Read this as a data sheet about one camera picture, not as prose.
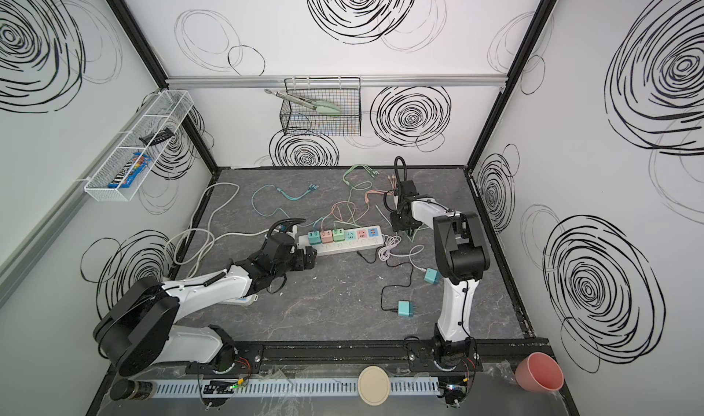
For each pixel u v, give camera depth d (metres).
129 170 0.69
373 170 1.20
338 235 0.91
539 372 0.64
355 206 1.05
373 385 0.64
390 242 0.96
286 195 1.11
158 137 0.77
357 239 0.94
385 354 0.75
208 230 0.98
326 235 0.91
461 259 0.53
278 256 0.68
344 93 0.94
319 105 0.92
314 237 0.91
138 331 0.42
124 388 0.62
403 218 0.86
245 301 0.81
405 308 0.81
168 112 0.91
